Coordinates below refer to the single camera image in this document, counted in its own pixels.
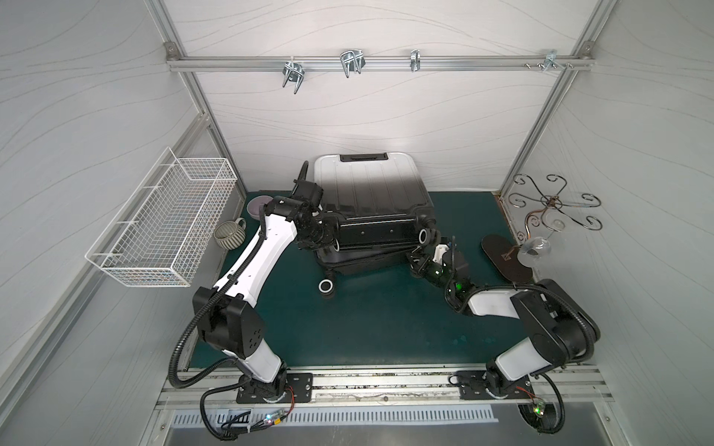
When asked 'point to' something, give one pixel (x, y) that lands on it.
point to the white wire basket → (160, 235)
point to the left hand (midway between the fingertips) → (332, 242)
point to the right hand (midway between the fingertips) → (406, 253)
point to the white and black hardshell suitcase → (378, 206)
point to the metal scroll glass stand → (555, 211)
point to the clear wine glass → (537, 248)
